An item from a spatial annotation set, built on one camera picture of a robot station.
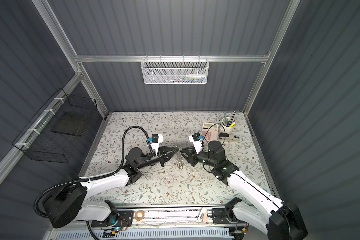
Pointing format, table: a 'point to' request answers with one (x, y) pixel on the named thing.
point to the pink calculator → (212, 133)
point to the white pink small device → (203, 216)
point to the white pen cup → (228, 123)
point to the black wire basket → (53, 134)
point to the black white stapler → (225, 137)
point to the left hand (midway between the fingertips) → (179, 150)
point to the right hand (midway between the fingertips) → (183, 152)
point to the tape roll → (136, 215)
